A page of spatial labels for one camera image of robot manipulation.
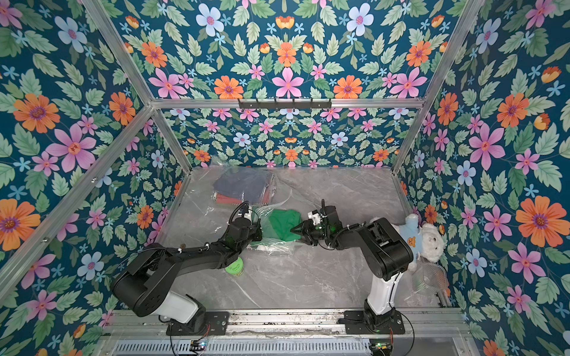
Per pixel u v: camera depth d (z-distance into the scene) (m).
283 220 0.96
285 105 0.93
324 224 0.77
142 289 0.44
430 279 0.83
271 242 0.88
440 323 0.76
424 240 0.82
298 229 0.90
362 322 0.69
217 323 0.73
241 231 0.70
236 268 0.82
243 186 1.01
